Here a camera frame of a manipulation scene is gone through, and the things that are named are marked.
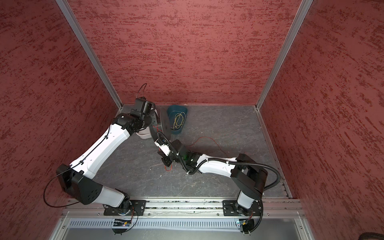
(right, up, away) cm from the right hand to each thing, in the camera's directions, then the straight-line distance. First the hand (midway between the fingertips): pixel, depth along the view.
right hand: (158, 155), depth 78 cm
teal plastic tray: (+1, +27, +36) cm, 45 cm away
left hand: (-4, +19, +2) cm, 19 cm away
